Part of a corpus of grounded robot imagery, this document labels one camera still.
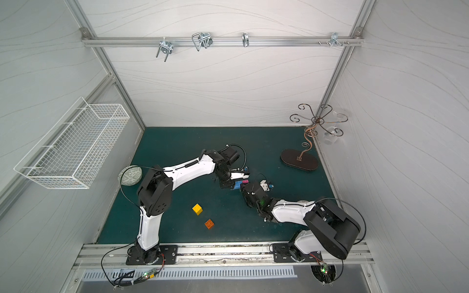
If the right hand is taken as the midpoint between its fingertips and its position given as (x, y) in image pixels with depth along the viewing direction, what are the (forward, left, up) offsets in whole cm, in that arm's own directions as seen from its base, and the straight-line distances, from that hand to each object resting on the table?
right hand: (239, 187), depth 88 cm
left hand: (+2, +4, 0) cm, 5 cm away
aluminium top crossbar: (+146, -64, +12) cm, 160 cm away
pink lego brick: (+3, -3, 0) cm, 4 cm away
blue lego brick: (+1, +1, +1) cm, 2 cm away
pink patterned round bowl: (-6, -30, -1) cm, 30 cm away
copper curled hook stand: (+22, -36, +25) cm, 49 cm away
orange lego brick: (-17, +13, -3) cm, 21 cm away
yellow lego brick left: (-11, +19, -1) cm, 22 cm away
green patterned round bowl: (+5, +59, -2) cm, 60 cm away
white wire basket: (-4, +64, +28) cm, 70 cm away
